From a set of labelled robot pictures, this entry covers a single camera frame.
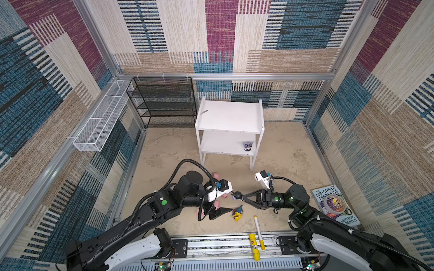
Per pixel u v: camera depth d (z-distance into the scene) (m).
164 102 1.09
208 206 0.58
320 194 0.87
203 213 0.60
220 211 0.57
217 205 0.83
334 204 0.83
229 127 0.74
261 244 0.75
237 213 0.80
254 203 0.63
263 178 0.69
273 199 0.64
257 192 0.65
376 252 0.43
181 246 0.74
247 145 0.83
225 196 0.56
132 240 0.47
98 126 0.94
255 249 0.72
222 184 0.54
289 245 0.73
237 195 0.66
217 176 0.93
